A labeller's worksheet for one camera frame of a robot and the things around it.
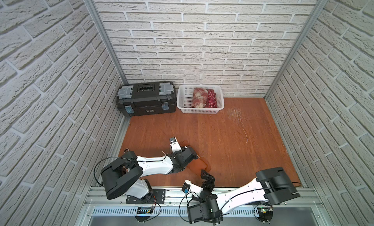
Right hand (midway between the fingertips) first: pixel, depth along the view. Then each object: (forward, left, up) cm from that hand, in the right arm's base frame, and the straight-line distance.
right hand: (201, 177), depth 75 cm
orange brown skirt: (+8, +1, -2) cm, 8 cm away
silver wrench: (+21, +45, -3) cm, 50 cm away
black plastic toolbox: (+50, +33, +12) cm, 62 cm away
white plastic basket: (+63, +8, -3) cm, 63 cm away
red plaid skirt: (+53, -4, +7) cm, 53 cm away
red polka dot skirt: (+54, -13, +1) cm, 56 cm away
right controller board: (-17, -30, -6) cm, 35 cm away
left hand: (+19, +8, -1) cm, 21 cm away
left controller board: (-13, +30, -6) cm, 34 cm away
